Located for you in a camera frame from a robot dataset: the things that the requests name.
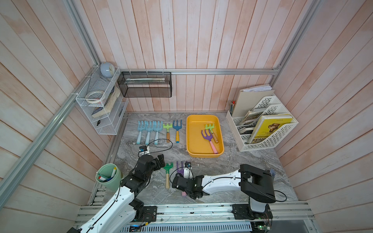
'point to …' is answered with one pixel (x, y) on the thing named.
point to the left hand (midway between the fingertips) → (157, 158)
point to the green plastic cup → (109, 176)
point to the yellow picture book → (268, 125)
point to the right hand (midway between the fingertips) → (180, 181)
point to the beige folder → (250, 97)
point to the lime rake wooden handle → (167, 126)
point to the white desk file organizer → (243, 128)
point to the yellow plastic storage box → (197, 146)
